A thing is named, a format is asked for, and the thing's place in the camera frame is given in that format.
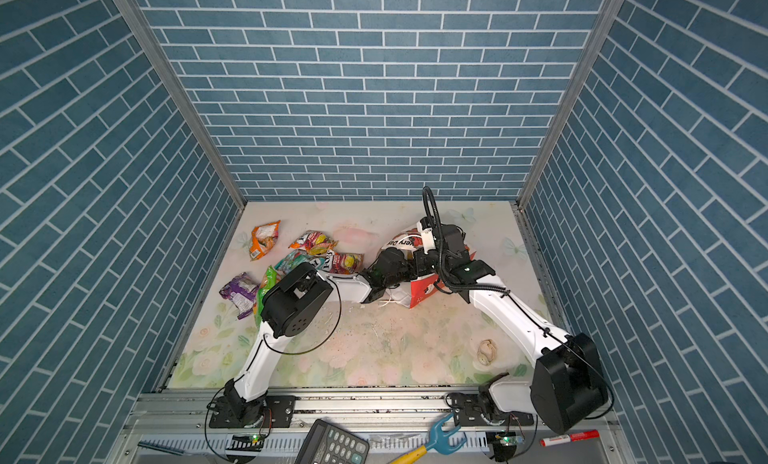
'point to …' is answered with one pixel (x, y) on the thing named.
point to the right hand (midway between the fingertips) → (413, 249)
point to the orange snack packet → (263, 237)
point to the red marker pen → (570, 438)
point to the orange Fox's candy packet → (314, 242)
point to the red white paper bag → (421, 289)
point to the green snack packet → (295, 258)
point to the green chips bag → (268, 279)
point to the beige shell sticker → (487, 351)
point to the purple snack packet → (242, 293)
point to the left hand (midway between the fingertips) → (426, 265)
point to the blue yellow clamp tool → (441, 441)
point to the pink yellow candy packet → (348, 264)
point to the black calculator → (327, 443)
